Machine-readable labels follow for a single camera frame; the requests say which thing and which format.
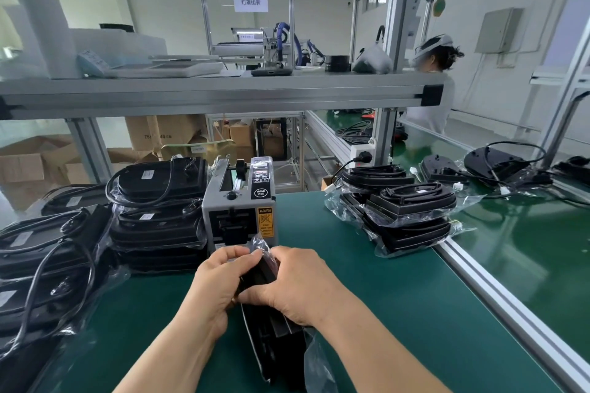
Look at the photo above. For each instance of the person's left hand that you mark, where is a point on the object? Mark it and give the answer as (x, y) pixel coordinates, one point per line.
(217, 289)

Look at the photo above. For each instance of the person's right hand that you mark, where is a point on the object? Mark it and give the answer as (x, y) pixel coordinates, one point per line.
(295, 289)

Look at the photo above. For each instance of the group of bagged black lamps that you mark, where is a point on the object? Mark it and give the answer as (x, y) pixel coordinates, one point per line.
(396, 208)

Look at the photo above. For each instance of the unbagged black lamps with cables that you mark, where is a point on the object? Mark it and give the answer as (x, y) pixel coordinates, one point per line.
(502, 167)

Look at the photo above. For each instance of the person's left forearm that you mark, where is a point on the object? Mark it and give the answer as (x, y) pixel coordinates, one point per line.
(171, 360)

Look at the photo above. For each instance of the person's right forearm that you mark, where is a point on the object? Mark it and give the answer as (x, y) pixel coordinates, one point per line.
(383, 356)

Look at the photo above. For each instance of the grey tape dispenser machine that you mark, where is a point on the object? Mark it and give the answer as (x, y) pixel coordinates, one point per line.
(229, 218)

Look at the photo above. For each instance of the small brown cardboard box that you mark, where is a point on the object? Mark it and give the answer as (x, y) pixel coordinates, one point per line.
(327, 183)

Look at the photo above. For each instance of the white power socket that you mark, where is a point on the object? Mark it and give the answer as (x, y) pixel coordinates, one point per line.
(362, 155)

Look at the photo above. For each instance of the grey metal shelf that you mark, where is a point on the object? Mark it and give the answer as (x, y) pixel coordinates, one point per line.
(562, 77)
(221, 96)

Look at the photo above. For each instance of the black phone on shelf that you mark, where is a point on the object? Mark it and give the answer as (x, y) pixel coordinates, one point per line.
(271, 71)

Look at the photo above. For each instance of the white flat scale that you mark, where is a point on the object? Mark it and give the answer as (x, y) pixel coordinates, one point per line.
(166, 68)

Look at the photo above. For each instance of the black cup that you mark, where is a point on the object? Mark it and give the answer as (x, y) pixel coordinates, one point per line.
(337, 64)

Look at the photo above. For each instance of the grey barcode scanner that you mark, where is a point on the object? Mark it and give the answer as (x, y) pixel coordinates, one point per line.
(372, 59)

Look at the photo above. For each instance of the white handset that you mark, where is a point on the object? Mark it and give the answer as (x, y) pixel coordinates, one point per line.
(92, 64)

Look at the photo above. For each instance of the white box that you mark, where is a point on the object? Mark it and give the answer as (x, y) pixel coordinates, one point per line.
(120, 45)

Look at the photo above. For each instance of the black flat tray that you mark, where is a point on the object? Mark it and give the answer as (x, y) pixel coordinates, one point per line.
(117, 27)

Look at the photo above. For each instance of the white hanging sign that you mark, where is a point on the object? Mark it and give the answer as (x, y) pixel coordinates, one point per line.
(250, 3)

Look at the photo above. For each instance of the green round sign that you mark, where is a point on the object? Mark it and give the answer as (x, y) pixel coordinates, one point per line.
(440, 6)

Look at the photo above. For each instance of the aluminium table edge rail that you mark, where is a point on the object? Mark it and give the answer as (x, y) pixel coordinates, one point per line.
(516, 314)

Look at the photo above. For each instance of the aluminium workstation frame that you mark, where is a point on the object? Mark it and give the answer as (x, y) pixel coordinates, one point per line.
(354, 24)
(201, 24)

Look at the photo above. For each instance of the grey wall electrical box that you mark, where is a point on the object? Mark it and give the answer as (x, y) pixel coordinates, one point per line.
(498, 31)

